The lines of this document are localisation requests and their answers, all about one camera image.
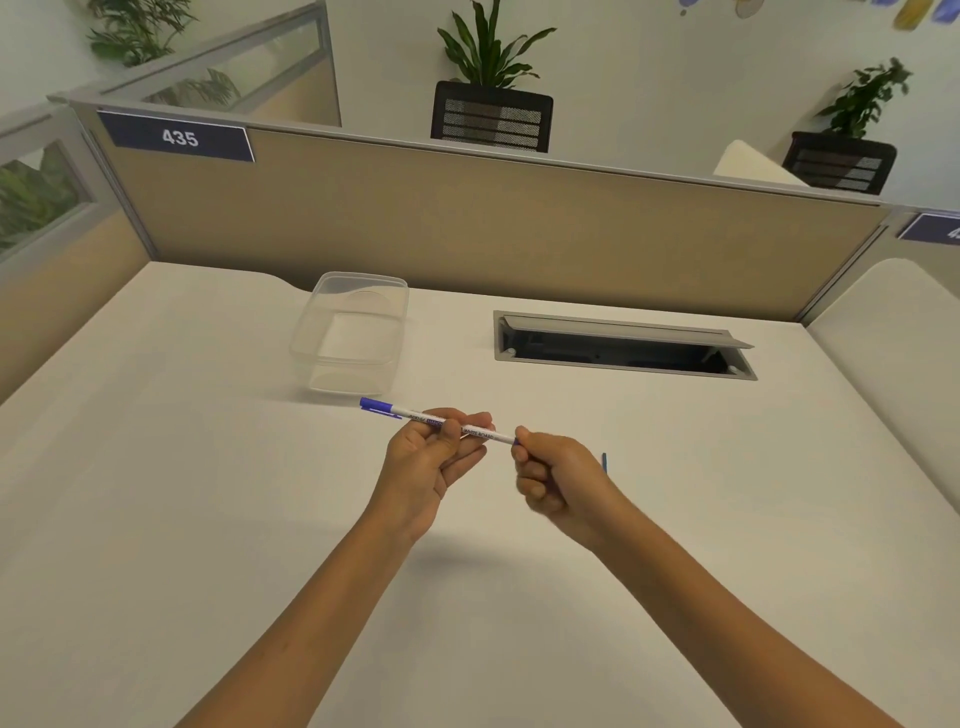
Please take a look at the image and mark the green plant behind glass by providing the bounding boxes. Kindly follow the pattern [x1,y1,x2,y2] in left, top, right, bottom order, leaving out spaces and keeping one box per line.
[0,161,80,253]

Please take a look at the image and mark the small-leaved green plant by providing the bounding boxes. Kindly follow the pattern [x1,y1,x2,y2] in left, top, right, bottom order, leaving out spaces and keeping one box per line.
[815,57,915,140]

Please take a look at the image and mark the wide blue number sign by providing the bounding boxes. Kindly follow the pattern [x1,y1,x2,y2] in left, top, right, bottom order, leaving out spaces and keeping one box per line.
[95,109,256,164]

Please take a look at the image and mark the person's left hand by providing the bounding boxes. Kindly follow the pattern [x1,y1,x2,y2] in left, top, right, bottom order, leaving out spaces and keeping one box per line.
[367,408,496,545]

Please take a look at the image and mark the long beige partition panel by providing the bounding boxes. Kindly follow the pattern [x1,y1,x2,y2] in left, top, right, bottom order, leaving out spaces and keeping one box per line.
[46,93,894,324]

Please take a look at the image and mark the person's left forearm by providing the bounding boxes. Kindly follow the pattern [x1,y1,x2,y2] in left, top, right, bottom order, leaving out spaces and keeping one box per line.
[176,502,418,728]

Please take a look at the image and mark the clear plastic container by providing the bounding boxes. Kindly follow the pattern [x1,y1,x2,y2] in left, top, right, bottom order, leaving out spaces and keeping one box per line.
[290,271,410,397]

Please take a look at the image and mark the grey-framed glass partition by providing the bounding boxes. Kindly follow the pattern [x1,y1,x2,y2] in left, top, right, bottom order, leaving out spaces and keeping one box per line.
[97,0,343,129]

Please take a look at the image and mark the tall feathery green plant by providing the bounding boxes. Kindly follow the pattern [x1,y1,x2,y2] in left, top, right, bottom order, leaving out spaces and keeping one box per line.
[83,0,198,69]

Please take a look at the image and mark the beige partition with glass strip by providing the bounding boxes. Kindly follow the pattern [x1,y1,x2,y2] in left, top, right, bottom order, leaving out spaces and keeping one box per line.
[0,101,159,406]

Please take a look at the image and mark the person's right forearm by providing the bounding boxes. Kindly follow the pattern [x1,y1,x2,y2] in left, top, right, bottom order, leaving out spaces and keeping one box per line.
[590,498,905,728]

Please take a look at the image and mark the small blue number sign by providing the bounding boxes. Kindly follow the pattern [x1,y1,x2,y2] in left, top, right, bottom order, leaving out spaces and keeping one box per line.
[896,212,960,247]

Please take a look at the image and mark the broad-leaved green plant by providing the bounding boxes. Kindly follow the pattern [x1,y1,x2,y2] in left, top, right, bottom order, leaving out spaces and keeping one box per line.
[437,0,558,90]

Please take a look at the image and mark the blue and yellow wall stickers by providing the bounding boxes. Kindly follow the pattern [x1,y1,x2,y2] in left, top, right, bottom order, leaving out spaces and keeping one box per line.
[674,0,960,31]

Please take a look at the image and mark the short beige partition panel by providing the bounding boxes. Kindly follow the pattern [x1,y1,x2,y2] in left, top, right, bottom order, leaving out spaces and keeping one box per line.
[798,206,960,324]

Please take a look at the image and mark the grey desk cable tray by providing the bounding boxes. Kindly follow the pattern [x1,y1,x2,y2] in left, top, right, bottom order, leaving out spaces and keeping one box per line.
[492,309,759,382]

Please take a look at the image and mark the white pen with blue cap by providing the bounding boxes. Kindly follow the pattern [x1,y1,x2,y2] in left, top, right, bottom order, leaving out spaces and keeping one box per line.
[359,397,519,445]

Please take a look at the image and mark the person's right hand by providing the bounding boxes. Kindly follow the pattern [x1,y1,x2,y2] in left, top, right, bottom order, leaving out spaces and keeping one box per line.
[512,425,631,556]

